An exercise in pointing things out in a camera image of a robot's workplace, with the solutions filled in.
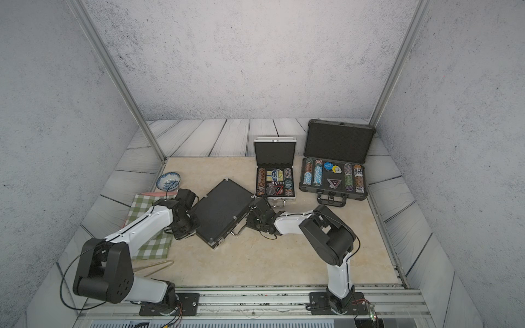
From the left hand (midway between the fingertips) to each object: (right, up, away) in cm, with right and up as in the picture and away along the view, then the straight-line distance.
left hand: (200, 231), depth 87 cm
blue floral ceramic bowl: (-23, +20, +21) cm, 37 cm away
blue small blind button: (+61, +29, +24) cm, 71 cm away
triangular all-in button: (+62, +20, +17) cm, 67 cm away
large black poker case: (+68, +40, +20) cm, 81 cm away
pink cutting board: (-26, +14, +17) cm, 34 cm away
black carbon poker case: (+7, +7, +6) cm, 12 cm away
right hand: (+19, +2, +5) cm, 20 cm away
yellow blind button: (+64, +26, +21) cm, 72 cm away
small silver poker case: (+33, +26, +24) cm, 48 cm away
